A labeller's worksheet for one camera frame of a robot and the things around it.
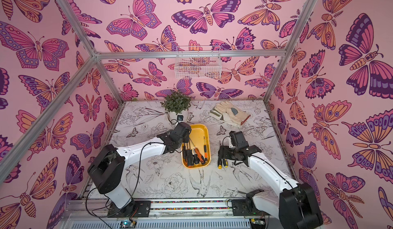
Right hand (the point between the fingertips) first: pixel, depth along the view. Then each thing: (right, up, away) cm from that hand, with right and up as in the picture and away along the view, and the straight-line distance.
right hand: (222, 153), depth 85 cm
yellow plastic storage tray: (-14, +11, +6) cm, 18 cm away
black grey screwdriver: (-18, -3, 0) cm, 18 cm away
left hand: (-20, +12, +5) cm, 24 cm away
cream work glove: (+11, +23, +25) cm, 35 cm away
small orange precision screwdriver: (-9, +1, +5) cm, 10 cm away
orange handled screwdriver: (-12, -3, +2) cm, 13 cm away
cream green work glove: (0, +20, +24) cm, 31 cm away
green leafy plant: (-27, +29, +7) cm, 40 cm away
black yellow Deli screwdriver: (-1, -7, 0) cm, 7 cm away
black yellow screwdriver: (+2, -6, +2) cm, 7 cm away
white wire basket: (-14, +54, +21) cm, 59 cm away
